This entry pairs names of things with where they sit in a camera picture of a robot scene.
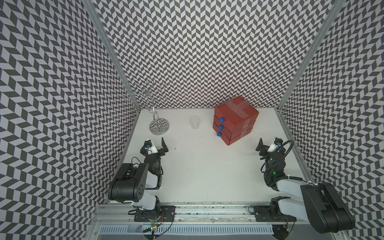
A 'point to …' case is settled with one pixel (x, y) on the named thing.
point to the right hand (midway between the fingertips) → (268, 142)
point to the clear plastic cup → (194, 121)
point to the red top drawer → (236, 112)
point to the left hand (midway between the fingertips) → (155, 140)
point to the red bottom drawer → (228, 141)
